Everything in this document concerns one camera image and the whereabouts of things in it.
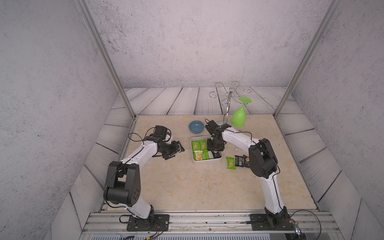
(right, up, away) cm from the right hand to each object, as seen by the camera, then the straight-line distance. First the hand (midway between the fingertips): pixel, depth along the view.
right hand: (211, 149), depth 96 cm
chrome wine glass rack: (+11, +33, -8) cm, 36 cm away
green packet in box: (-4, -4, 0) cm, 5 cm away
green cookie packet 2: (-10, +2, +3) cm, 10 cm away
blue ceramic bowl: (-9, +14, +15) cm, 22 cm away
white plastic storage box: (+1, -7, -2) cm, 7 cm away
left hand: (-18, 0, -8) cm, 19 cm away
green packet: (-5, +2, +5) cm, 7 cm away
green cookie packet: (+12, -8, -3) cm, 15 cm away
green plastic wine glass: (+15, +20, -9) cm, 27 cm away
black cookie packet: (+3, -3, -1) cm, 4 cm away
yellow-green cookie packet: (-8, -3, -1) cm, 9 cm away
